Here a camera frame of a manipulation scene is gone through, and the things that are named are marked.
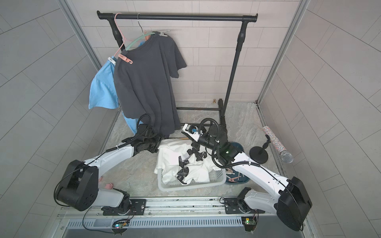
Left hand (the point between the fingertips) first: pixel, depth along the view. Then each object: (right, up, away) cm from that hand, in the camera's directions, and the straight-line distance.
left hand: (168, 138), depth 89 cm
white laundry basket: (+7, -20, -16) cm, 27 cm away
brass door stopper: (+32, +25, +31) cm, 51 cm away
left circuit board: (-15, -34, -26) cm, 45 cm away
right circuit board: (+42, -36, -21) cm, 59 cm away
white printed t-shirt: (+2, -13, -8) cm, 15 cm away
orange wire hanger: (+10, 0, -2) cm, 10 cm away
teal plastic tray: (+37, -20, -9) cm, 43 cm away
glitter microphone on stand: (+54, -9, -3) cm, 55 cm away
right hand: (+12, +7, -19) cm, 23 cm away
